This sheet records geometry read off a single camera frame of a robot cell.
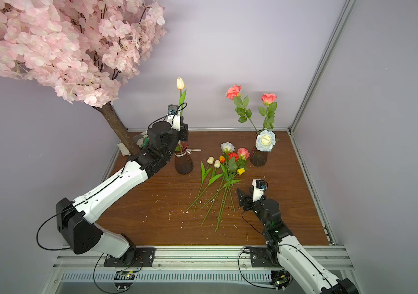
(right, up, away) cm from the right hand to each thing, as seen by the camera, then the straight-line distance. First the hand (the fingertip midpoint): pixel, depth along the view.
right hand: (244, 186), depth 81 cm
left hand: (-26, +31, -10) cm, 42 cm away
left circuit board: (-50, -33, -10) cm, 61 cm away
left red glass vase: (-30, +10, +11) cm, 33 cm away
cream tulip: (-20, +3, +16) cm, 26 cm away
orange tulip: (-9, +11, +21) cm, 25 cm away
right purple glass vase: (+11, +12, +19) cm, 24 cm away
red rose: (-4, +12, +19) cm, 23 cm away
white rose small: (-6, +18, +22) cm, 29 cm away
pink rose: (+3, +14, +22) cm, 26 cm away
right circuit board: (+12, -33, -11) cm, 37 cm away
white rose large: (+6, +21, -11) cm, 25 cm away
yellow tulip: (0, +4, +16) cm, 17 cm away
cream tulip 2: (-13, +1, +14) cm, 20 cm away
